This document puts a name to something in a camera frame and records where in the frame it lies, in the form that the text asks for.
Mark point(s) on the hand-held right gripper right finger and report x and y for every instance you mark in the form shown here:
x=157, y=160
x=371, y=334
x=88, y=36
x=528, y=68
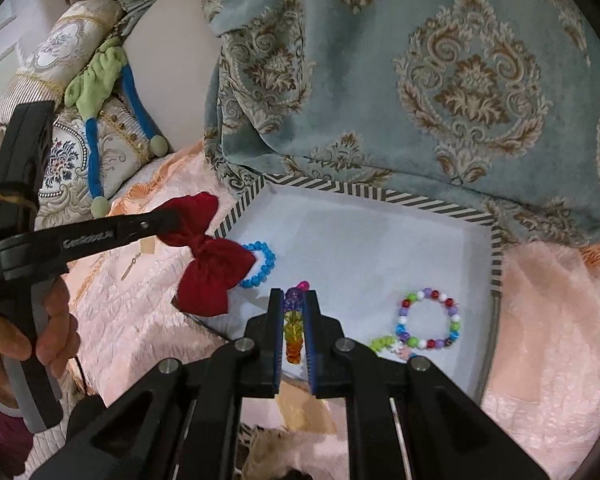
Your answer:
x=310, y=340

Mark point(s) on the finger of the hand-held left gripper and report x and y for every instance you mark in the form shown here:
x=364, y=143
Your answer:
x=145, y=227

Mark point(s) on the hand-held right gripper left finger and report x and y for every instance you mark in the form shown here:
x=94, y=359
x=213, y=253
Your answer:
x=277, y=340

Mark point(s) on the red velvet bow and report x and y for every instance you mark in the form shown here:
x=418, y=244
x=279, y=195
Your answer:
x=205, y=270

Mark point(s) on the striped cardboard box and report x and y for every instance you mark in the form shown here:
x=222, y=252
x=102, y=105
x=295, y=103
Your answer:
x=355, y=260

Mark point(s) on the person's left forearm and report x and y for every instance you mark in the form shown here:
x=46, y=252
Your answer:
x=0, y=425

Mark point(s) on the person's left hand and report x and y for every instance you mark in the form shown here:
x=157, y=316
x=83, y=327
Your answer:
x=57, y=330

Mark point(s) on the gold drop earring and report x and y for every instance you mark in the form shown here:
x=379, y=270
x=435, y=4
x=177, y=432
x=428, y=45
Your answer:
x=130, y=266

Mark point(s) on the floral embroidered cushion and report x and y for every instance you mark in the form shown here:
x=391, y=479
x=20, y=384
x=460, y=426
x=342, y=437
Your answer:
x=70, y=160

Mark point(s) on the brown sheer hair bow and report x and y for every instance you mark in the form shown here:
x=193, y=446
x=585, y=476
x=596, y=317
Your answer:
x=275, y=452

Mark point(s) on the green and blue plush toy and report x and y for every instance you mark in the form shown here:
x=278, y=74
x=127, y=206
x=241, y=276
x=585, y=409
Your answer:
x=100, y=80

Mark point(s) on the cream sofa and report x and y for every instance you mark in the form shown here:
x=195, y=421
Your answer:
x=180, y=60

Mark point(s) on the white quilted cushion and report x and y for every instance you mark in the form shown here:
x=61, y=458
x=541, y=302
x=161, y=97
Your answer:
x=50, y=442

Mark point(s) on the cream embroidered bolster cushion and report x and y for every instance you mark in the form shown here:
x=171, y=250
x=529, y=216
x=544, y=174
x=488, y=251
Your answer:
x=55, y=50

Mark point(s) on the peach fringed blanket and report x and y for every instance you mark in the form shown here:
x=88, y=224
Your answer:
x=540, y=335

